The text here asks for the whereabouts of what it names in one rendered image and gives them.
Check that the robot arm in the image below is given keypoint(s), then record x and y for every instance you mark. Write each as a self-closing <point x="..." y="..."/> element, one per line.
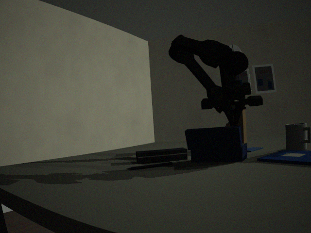
<point x="213" y="54"/>

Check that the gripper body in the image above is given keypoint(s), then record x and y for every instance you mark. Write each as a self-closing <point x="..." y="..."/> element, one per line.
<point x="210" y="103"/>

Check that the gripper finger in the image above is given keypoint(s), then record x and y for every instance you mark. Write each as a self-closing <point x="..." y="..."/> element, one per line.
<point x="229" y="115"/>
<point x="237" y="114"/>

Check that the dark blue notebook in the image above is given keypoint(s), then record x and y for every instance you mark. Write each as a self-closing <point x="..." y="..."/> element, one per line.
<point x="299" y="157"/>

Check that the black mug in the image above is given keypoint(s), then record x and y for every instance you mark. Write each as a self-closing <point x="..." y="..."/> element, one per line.
<point x="296" y="136"/>

